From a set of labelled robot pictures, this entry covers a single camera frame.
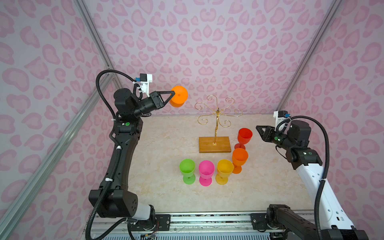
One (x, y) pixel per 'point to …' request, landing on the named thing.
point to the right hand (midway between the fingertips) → (259, 126)
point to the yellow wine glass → (225, 168)
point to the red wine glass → (244, 136)
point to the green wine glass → (187, 167)
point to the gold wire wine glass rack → (219, 114)
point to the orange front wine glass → (239, 157)
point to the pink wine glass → (206, 169)
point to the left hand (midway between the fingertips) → (174, 91)
